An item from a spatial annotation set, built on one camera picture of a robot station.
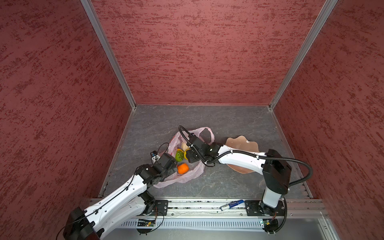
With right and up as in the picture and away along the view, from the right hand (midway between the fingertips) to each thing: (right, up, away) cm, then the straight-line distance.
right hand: (190, 157), depth 83 cm
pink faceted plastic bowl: (+33, +7, +10) cm, 35 cm away
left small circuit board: (-22, -30, -11) cm, 38 cm away
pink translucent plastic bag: (+3, -4, -7) cm, 8 cm away
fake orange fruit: (-4, -6, 0) cm, 7 cm away
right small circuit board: (+40, -30, -12) cm, 51 cm away
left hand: (-12, -8, -2) cm, 14 cm away
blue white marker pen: (+22, -22, -8) cm, 32 cm away
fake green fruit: (-6, 0, +3) cm, 7 cm away
